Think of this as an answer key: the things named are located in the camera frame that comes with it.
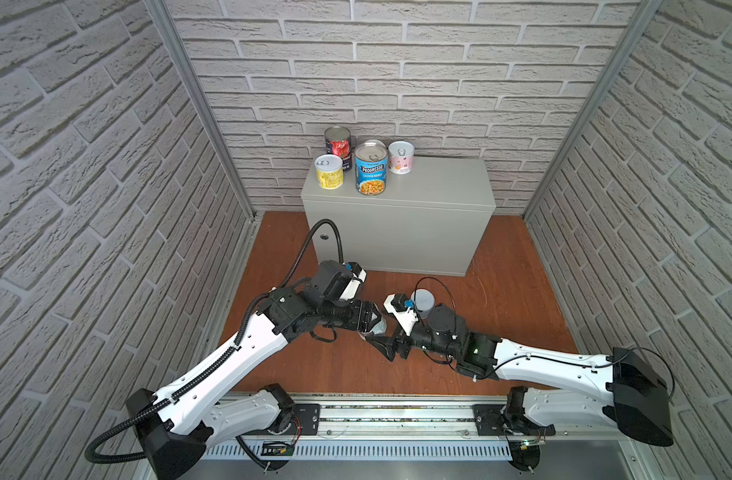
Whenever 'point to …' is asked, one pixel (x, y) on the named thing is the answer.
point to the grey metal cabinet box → (436, 220)
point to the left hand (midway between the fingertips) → (372, 312)
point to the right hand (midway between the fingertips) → (376, 324)
